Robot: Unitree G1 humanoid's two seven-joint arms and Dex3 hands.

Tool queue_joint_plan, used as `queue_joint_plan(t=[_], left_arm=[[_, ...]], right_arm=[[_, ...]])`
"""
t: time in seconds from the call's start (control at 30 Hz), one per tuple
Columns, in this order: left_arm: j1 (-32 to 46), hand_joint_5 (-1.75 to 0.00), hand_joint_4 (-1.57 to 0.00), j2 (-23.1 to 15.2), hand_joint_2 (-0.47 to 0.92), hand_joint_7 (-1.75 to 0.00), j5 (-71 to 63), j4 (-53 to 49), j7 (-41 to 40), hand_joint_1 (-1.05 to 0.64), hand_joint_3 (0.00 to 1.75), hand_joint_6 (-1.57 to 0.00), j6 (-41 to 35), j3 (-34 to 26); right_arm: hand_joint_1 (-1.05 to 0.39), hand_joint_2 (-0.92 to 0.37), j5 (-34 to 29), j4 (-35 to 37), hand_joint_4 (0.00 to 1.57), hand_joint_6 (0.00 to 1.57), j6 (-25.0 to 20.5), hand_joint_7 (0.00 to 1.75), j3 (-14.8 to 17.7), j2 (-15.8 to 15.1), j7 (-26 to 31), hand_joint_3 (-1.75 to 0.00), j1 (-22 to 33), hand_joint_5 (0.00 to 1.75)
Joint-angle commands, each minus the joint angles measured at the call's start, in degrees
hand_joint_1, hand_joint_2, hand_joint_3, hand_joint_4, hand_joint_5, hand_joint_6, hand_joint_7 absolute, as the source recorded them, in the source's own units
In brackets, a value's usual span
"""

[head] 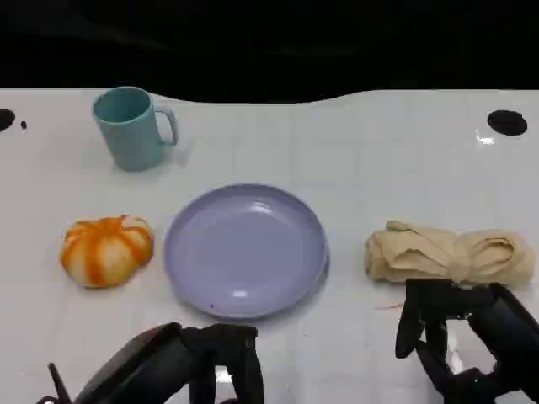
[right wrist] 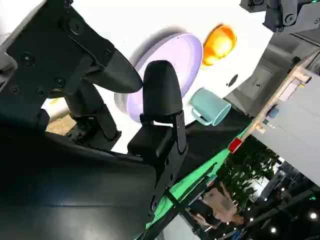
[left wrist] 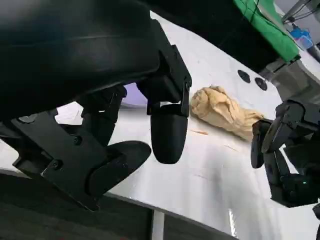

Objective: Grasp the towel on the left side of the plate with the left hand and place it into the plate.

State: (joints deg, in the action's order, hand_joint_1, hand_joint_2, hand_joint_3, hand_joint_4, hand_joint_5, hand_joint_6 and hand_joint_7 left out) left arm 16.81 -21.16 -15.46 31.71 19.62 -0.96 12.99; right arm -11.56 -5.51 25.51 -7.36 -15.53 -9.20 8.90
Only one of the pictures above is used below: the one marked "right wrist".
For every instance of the wooden workshop desk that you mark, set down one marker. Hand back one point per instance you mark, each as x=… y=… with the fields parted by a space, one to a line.
x=280 y=95

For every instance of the green leafy plant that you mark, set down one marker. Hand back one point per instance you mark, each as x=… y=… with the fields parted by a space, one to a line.
x=247 y=170

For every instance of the red box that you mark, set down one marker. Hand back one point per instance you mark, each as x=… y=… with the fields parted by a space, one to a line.
x=235 y=145

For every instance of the pale green mug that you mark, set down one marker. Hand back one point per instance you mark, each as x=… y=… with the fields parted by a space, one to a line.
x=210 y=106

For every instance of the grey metal cabinet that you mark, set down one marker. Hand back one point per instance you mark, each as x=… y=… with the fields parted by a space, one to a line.
x=260 y=75

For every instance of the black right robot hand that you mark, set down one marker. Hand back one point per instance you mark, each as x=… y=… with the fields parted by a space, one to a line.
x=75 y=190

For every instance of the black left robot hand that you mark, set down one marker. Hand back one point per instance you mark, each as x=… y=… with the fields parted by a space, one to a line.
x=287 y=15

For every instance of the black backdrop cloth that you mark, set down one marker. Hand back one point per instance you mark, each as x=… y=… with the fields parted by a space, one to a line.
x=212 y=140

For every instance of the lilac plate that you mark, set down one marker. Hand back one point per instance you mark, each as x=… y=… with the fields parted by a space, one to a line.
x=180 y=53

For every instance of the orange and white bread roll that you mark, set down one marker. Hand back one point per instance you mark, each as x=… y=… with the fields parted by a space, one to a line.
x=220 y=45

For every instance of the beige towel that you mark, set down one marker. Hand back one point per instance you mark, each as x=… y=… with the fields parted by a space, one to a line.
x=58 y=111

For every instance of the black round table hole cap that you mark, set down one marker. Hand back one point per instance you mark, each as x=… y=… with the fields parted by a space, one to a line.
x=233 y=80

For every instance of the person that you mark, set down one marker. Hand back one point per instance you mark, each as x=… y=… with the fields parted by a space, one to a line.
x=222 y=205

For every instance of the green cloth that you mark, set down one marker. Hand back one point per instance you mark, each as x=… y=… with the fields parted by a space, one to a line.
x=200 y=172

